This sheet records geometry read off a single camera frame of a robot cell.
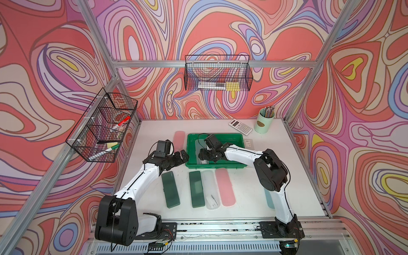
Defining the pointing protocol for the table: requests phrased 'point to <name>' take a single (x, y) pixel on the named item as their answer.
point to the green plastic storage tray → (235, 139)
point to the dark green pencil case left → (170, 192)
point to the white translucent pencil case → (211, 189)
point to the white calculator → (240, 127)
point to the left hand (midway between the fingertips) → (184, 159)
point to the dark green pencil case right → (196, 187)
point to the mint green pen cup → (264, 121)
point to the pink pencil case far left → (179, 141)
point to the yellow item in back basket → (232, 86)
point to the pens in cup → (269, 111)
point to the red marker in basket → (124, 120)
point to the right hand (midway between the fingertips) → (204, 159)
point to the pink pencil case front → (227, 192)
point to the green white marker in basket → (109, 150)
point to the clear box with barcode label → (248, 144)
